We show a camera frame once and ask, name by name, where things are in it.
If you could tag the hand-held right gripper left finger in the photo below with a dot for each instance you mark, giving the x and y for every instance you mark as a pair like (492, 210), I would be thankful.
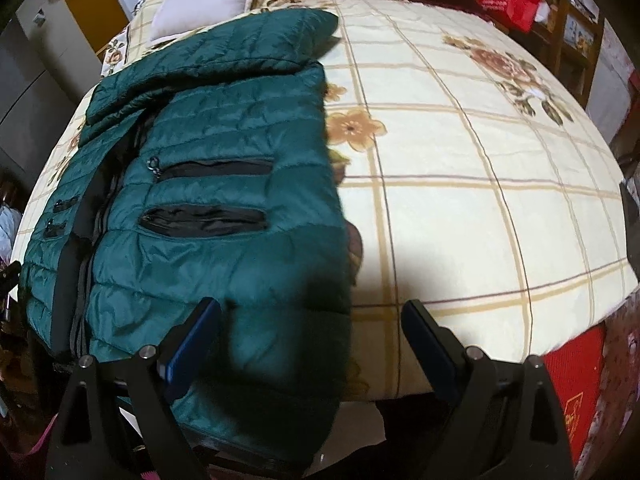
(192, 342)

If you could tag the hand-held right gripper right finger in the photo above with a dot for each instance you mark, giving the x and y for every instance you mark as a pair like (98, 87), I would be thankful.
(432, 352)

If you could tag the green puffer jacket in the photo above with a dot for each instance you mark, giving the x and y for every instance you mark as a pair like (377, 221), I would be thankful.
(225, 135)

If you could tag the red printed cloth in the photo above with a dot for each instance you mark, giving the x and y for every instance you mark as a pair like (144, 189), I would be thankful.
(570, 400)

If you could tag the bed with floral checked sheet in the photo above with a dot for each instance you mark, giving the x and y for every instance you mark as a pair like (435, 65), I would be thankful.
(475, 210)

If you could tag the white plastic bag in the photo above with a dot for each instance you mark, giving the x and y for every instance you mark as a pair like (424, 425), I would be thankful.
(7, 230)

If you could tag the grey wardrobe cabinet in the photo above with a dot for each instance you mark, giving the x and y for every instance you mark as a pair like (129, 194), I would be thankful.
(35, 95)

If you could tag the wooden shelf rack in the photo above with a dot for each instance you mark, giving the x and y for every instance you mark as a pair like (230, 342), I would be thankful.
(570, 60)

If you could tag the floral curtain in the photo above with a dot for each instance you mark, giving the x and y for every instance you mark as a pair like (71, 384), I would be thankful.
(617, 75)

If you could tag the white pillow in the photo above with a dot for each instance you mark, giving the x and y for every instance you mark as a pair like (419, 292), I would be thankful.
(200, 0)

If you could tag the wooden door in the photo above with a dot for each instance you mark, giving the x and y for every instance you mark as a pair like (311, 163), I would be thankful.
(95, 5)

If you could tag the red shopping bag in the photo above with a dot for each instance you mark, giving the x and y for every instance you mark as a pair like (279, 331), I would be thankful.
(505, 0)

